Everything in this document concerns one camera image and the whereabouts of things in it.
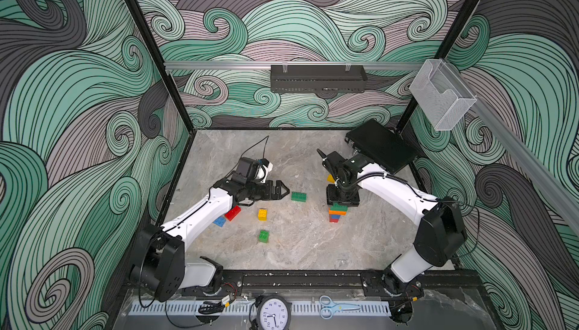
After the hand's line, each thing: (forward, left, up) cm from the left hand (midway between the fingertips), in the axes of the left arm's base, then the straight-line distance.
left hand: (280, 190), depth 81 cm
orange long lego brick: (-6, -21, -6) cm, 23 cm away
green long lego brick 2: (+4, -8, -12) cm, 15 cm away
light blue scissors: (-34, -16, -14) cm, 40 cm away
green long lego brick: (-7, -20, +1) cm, 21 cm away
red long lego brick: (-3, +19, -13) cm, 23 cm away
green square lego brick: (-13, +6, -11) cm, 18 cm away
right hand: (-4, -20, -4) cm, 20 cm away
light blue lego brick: (-7, +24, -13) cm, 28 cm away
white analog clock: (-36, +2, -11) cm, 37 cm away
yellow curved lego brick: (-6, -15, +17) cm, 23 cm away
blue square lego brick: (-6, -21, -10) cm, 24 cm away
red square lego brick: (-6, -21, -13) cm, 26 cm away
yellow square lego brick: (-5, +7, -10) cm, 13 cm away
